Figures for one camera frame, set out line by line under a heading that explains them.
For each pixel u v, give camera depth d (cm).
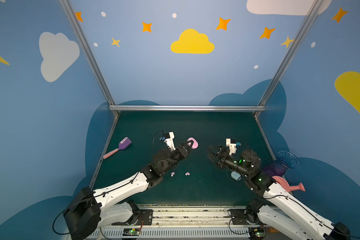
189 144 70
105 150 103
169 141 67
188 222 73
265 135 115
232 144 69
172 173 88
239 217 73
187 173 88
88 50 84
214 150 66
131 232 70
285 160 78
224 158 62
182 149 65
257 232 72
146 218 74
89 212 39
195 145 71
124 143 102
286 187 73
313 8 70
